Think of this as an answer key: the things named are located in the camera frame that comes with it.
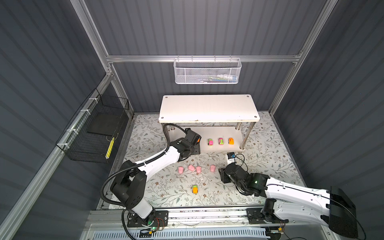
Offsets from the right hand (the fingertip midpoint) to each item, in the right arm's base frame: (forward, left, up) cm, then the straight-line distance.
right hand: (222, 171), depth 80 cm
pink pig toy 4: (+5, +5, -7) cm, 10 cm away
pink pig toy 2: (+5, +17, -6) cm, 19 cm away
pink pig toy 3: (+4, +13, -7) cm, 15 cm away
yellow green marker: (+3, +54, +19) cm, 58 cm away
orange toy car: (+20, -8, -1) cm, 21 cm away
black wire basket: (+11, +64, +21) cm, 68 cm away
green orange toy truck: (-8, +15, -6) cm, 18 cm away
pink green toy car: (+20, -1, 0) cm, 20 cm away
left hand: (+13, +15, +2) cm, 20 cm away
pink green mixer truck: (+19, +6, 0) cm, 20 cm away
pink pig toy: (+4, +24, -7) cm, 25 cm away
